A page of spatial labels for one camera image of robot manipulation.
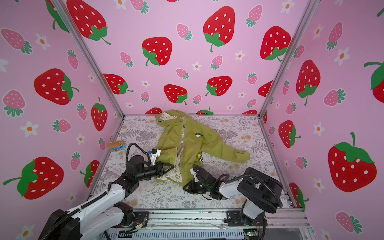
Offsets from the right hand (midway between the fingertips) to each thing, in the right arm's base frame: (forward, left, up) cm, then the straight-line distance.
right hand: (181, 190), depth 81 cm
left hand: (+7, +4, +13) cm, 15 cm away
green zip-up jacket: (+32, +6, 0) cm, 33 cm away
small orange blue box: (+23, +50, +2) cm, 55 cm away
